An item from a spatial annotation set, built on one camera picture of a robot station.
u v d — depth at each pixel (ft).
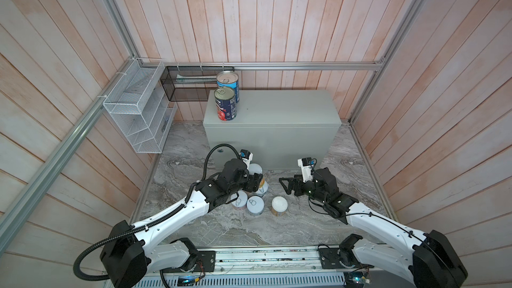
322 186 2.06
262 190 2.82
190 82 2.88
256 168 2.57
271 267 2.40
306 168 2.40
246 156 2.25
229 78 2.39
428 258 1.32
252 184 2.26
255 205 2.69
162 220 1.45
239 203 2.70
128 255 1.27
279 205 2.64
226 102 2.21
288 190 2.40
